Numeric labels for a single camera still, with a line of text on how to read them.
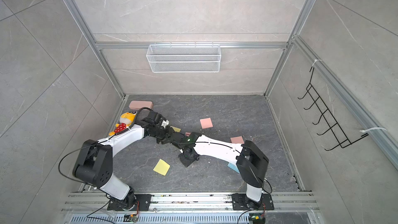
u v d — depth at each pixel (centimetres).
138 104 112
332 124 64
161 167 84
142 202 73
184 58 96
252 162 44
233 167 83
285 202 75
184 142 59
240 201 74
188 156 68
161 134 78
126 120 97
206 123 105
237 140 96
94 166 45
